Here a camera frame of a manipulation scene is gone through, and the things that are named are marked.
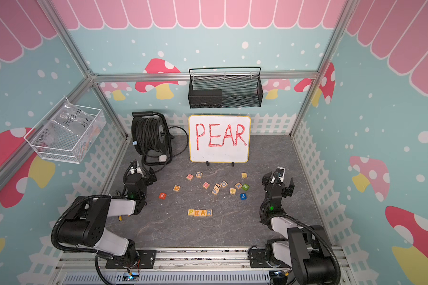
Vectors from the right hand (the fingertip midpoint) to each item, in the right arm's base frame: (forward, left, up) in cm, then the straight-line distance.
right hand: (281, 175), depth 86 cm
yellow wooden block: (-2, +23, -12) cm, 26 cm away
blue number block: (-5, +18, -12) cm, 22 cm away
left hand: (+6, +70, -4) cm, 71 cm away
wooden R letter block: (-13, +35, -12) cm, 40 cm away
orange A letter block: (-14, +38, -11) cm, 42 cm away
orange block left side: (0, +53, -11) cm, 54 cm away
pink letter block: (+1, +38, -11) cm, 39 cm away
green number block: (0, +16, -11) cm, 20 cm away
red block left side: (-5, +60, -11) cm, 61 cm away
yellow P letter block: (-13, +44, -12) cm, 48 cm away
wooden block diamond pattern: (+2, +20, -13) cm, 23 cm away
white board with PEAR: (+23, +30, +1) cm, 38 cm away
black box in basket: (+32, +38, +22) cm, 54 cm away
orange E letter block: (-14, +41, -11) cm, 45 cm away
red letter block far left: (+7, +47, -12) cm, 49 cm away
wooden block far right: (+8, +16, -12) cm, 21 cm away
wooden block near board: (+8, +42, -11) cm, 44 cm away
